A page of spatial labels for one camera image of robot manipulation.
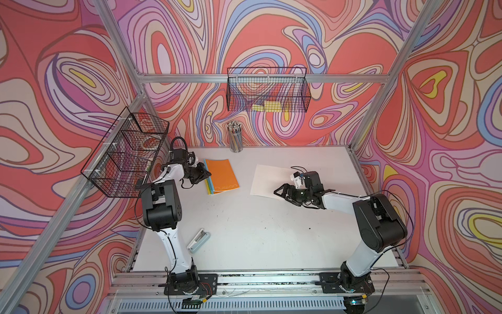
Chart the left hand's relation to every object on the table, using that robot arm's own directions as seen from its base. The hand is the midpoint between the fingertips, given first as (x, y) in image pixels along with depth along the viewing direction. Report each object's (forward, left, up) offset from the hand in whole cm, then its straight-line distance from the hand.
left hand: (211, 173), depth 98 cm
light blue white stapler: (-32, +2, -6) cm, 33 cm away
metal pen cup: (+23, -11, +11) cm, 28 cm away
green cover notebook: (+2, -29, -7) cm, 30 cm away
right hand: (-13, -35, -3) cm, 37 cm away
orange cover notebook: (+12, +3, -8) cm, 15 cm away
